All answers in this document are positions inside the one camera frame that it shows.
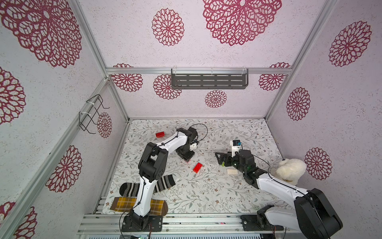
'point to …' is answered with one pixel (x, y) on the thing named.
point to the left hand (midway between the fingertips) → (184, 158)
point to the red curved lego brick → (160, 134)
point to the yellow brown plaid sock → (125, 204)
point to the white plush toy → (291, 170)
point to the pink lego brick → (187, 162)
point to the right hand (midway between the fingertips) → (220, 151)
